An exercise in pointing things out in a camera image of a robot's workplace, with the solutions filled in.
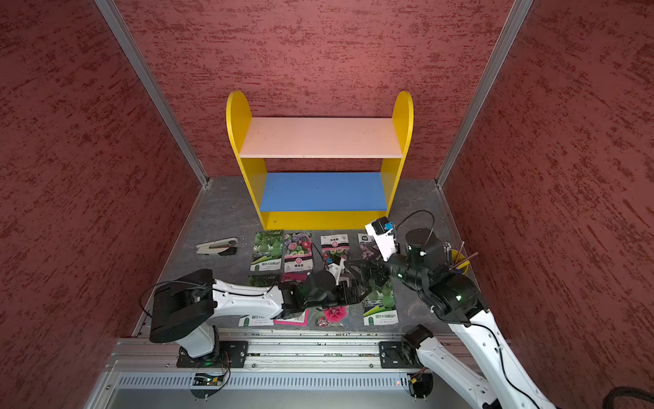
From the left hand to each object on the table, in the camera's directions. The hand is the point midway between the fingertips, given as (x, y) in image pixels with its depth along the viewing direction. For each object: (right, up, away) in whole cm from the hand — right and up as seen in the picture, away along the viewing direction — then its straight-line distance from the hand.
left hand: (363, 297), depth 75 cm
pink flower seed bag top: (-8, +12, +23) cm, 27 cm away
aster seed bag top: (-23, +9, +19) cm, 31 cm away
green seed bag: (-36, +1, +17) cm, 40 cm away
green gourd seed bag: (-34, +8, +19) cm, 40 cm away
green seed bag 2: (+6, -6, +8) cm, 12 cm away
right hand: (-3, +14, -12) cm, 18 cm away
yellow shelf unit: (-13, +30, +13) cm, 35 cm away
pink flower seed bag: (-9, -9, +6) cm, 14 cm away
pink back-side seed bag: (-19, -10, +6) cm, 22 cm away
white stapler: (-51, +12, +20) cm, 56 cm away
